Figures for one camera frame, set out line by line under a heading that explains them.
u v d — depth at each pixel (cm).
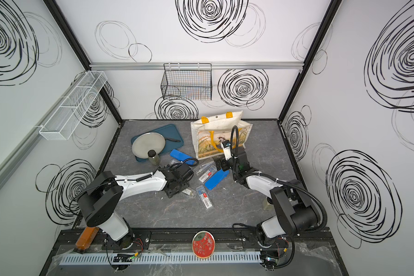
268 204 77
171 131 113
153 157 91
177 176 69
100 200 45
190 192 87
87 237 72
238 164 70
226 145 78
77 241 70
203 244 69
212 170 94
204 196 85
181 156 101
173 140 109
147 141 110
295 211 44
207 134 90
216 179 92
